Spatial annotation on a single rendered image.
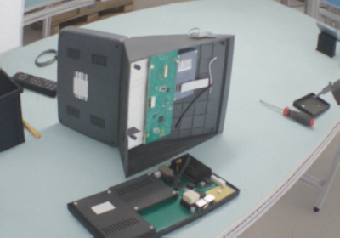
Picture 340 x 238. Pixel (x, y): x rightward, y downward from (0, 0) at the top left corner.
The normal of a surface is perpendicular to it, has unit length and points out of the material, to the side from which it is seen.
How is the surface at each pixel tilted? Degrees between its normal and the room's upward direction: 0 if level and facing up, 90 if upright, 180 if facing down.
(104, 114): 90
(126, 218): 0
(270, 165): 0
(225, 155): 0
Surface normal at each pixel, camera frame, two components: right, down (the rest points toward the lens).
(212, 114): 0.33, 0.48
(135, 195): 0.07, -0.87
